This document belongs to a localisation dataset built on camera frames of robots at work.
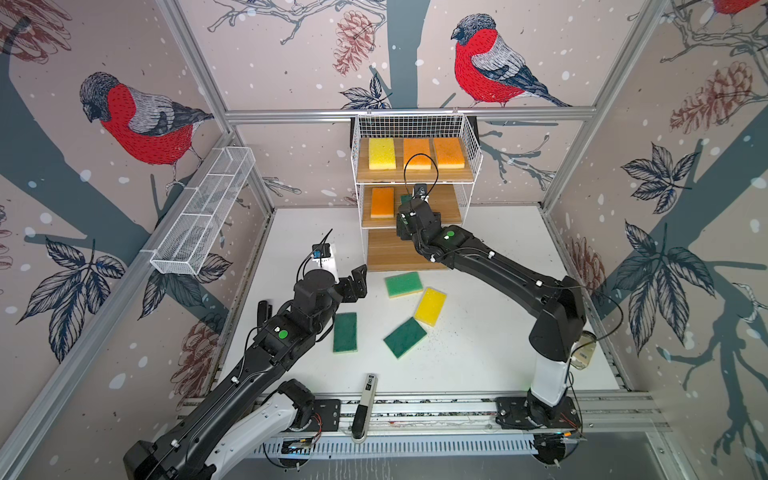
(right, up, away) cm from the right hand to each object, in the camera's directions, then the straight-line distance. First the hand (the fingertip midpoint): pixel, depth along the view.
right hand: (406, 221), depth 84 cm
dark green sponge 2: (-1, -34, +2) cm, 34 cm away
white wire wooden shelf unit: (-7, -10, +21) cm, 24 cm away
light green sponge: (0, -21, +14) cm, 25 cm away
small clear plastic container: (+48, -36, -3) cm, 60 cm away
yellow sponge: (+8, -27, +11) cm, 30 cm away
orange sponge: (-7, +6, +5) cm, 11 cm away
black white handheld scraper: (-11, -46, -13) cm, 49 cm away
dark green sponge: (-18, -33, +2) cm, 38 cm away
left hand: (-14, -12, -13) cm, 22 cm away
